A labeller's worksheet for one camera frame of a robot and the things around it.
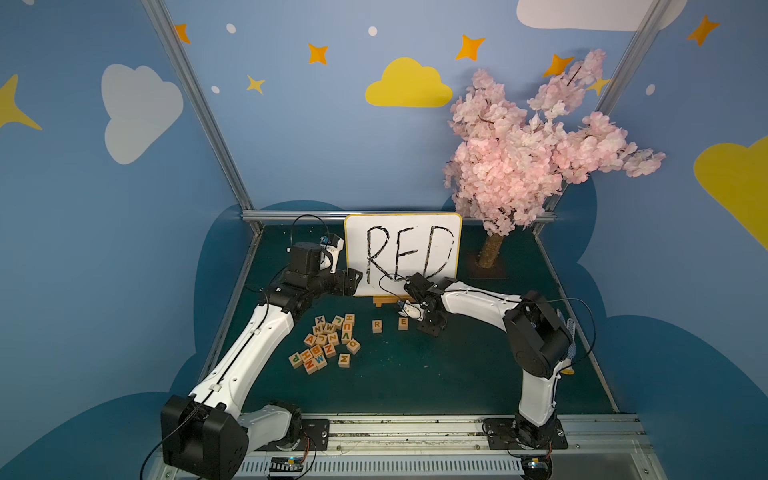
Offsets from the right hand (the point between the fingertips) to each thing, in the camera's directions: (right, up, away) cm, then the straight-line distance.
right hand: (435, 318), depth 94 cm
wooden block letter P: (-42, -10, -10) cm, 44 cm away
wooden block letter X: (-37, 0, -2) cm, 37 cm away
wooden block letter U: (-28, -2, -4) cm, 28 cm away
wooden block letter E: (-11, -1, -3) cm, 11 cm away
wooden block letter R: (-19, -2, -3) cm, 19 cm away
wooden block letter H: (-39, -9, -9) cm, 41 cm away
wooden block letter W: (-35, -10, -10) cm, 38 cm away
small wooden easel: (-16, +6, -1) cm, 17 cm away
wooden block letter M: (-28, -10, -10) cm, 31 cm away
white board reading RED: (-15, +23, -6) cm, 28 cm away
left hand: (-26, +17, -15) cm, 35 cm away
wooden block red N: (-37, -11, -11) cm, 40 cm away
